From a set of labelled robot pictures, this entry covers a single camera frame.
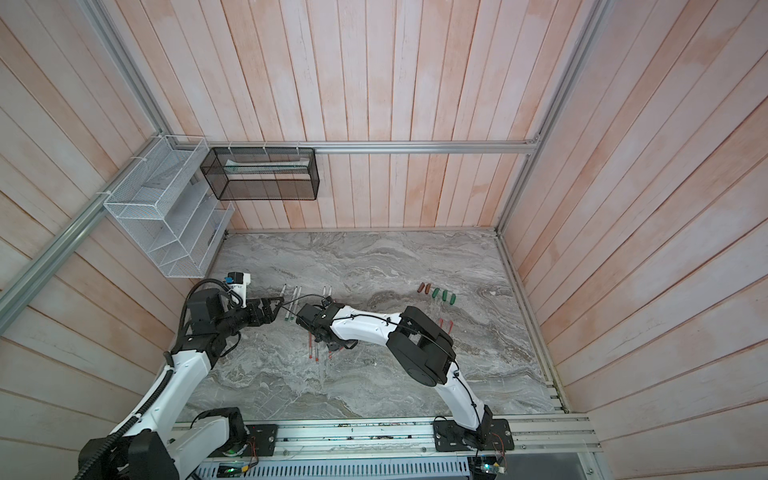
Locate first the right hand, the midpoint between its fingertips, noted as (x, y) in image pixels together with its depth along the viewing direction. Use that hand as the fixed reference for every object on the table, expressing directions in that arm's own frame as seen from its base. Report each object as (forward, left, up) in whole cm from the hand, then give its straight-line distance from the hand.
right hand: (346, 334), depth 92 cm
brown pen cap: (+19, -25, 0) cm, 32 cm away
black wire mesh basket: (+49, +33, +26) cm, 65 cm away
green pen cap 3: (+14, -36, -1) cm, 38 cm away
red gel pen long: (-7, +8, 0) cm, 11 cm away
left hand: (+3, +20, +14) cm, 25 cm away
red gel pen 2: (-5, +1, +1) cm, 6 cm away
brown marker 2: (+16, +7, +1) cm, 18 cm away
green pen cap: (+16, -30, 0) cm, 33 cm away
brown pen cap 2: (+18, -27, -1) cm, 33 cm away
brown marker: (+16, +9, +1) cm, 18 cm away
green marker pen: (+15, +23, +2) cm, 28 cm away
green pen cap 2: (+15, -33, 0) cm, 36 cm away
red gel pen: (-7, +4, 0) cm, 8 cm away
